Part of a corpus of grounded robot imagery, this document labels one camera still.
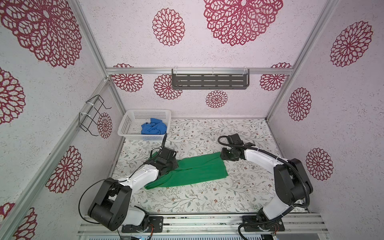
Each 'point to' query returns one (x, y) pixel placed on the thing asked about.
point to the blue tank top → (154, 127)
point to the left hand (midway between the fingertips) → (174, 165)
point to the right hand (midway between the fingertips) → (222, 153)
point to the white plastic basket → (133, 119)
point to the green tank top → (196, 168)
